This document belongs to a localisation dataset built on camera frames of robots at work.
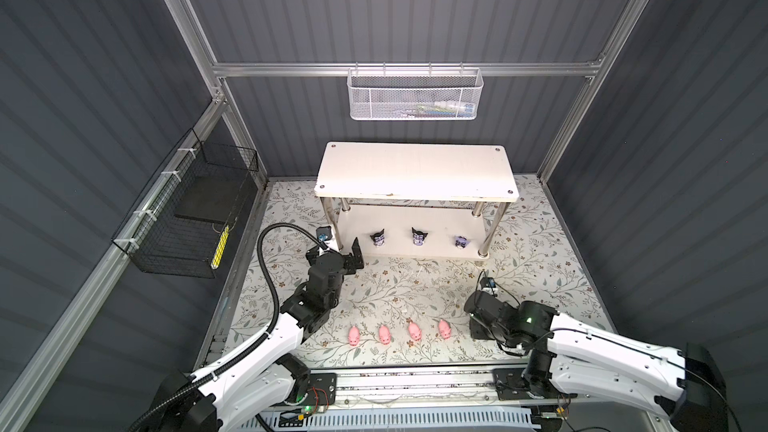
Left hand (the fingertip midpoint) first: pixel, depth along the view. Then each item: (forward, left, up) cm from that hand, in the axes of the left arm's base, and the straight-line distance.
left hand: (341, 242), depth 80 cm
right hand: (-20, -35, -14) cm, 42 cm away
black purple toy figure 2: (+5, -22, -7) cm, 24 cm away
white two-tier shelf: (+29, -25, -17) cm, 41 cm away
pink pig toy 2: (-20, -11, -17) cm, 28 cm away
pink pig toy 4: (-19, -27, -16) cm, 37 cm away
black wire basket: (+2, +38, +9) cm, 39 cm away
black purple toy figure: (+6, -10, -7) cm, 14 cm away
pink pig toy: (-19, -2, -17) cm, 26 cm away
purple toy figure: (+4, -36, -9) cm, 37 cm away
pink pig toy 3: (-19, -19, -17) cm, 32 cm away
